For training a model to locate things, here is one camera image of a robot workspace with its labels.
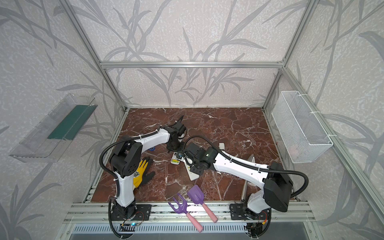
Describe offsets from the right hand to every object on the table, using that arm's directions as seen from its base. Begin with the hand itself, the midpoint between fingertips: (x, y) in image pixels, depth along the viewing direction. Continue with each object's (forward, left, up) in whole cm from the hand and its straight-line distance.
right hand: (195, 158), depth 80 cm
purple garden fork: (-22, +7, -11) cm, 26 cm away
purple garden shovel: (-15, +1, -11) cm, 18 cm away
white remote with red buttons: (+4, +14, -11) cm, 18 cm away
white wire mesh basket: (-1, -46, +23) cm, 52 cm away
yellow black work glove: (-5, +30, -9) cm, 32 cm away
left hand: (+12, +10, -10) cm, 19 cm away
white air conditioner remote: (-6, +2, -10) cm, 12 cm away
